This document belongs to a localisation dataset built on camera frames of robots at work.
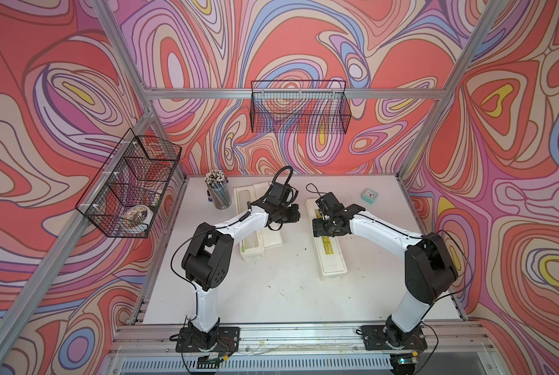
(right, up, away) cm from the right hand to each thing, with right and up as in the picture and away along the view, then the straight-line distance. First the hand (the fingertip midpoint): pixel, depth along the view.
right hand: (324, 234), depth 90 cm
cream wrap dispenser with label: (-28, -4, -3) cm, 28 cm away
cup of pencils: (-43, +21, +3) cm, 48 cm away
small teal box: (+25, +15, +19) cm, 35 cm away
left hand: (-8, +7, +1) cm, 11 cm away
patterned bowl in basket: (-61, +8, -19) cm, 65 cm away
